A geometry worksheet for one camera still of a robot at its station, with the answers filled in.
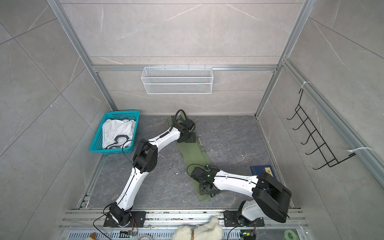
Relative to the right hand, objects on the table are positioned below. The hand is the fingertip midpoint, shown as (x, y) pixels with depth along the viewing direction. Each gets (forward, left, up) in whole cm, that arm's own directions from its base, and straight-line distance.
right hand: (207, 191), depth 83 cm
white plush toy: (-19, 0, +7) cm, 20 cm away
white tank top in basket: (+37, +60, +8) cm, 71 cm away
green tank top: (+21, +8, +2) cm, 23 cm away
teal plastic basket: (+26, +70, +9) cm, 75 cm away
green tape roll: (-21, -36, 0) cm, 42 cm away
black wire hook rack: (+4, -48, +33) cm, 58 cm away
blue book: (+12, -32, 0) cm, 34 cm away
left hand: (+36, +9, +3) cm, 37 cm away
